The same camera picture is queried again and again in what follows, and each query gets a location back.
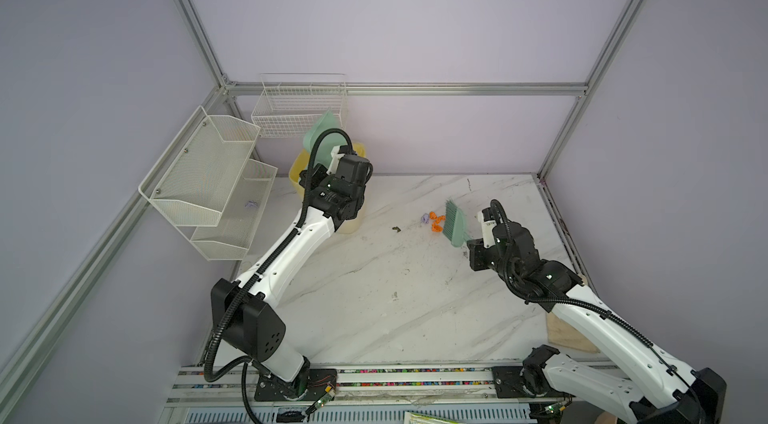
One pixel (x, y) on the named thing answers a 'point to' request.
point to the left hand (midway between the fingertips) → (298, 174)
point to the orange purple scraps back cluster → (432, 216)
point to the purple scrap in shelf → (251, 203)
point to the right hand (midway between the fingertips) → (468, 241)
